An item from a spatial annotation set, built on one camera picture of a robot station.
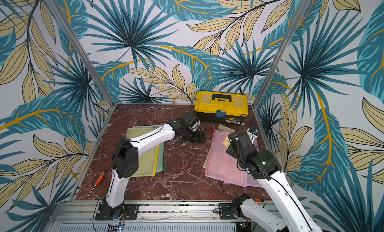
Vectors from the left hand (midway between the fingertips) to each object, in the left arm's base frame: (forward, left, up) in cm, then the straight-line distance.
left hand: (198, 141), depth 87 cm
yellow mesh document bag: (+17, -20, -11) cm, 29 cm away
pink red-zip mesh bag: (-10, -14, -12) cm, 21 cm away
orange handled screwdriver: (-17, +53, -10) cm, 56 cm away
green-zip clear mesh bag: (-11, +21, -11) cm, 26 cm away
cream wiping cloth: (-9, -13, +14) cm, 21 cm away
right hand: (-11, -16, +15) cm, 24 cm away
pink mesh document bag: (-18, -28, -10) cm, 35 cm away
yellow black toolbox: (+23, -15, +4) cm, 28 cm away
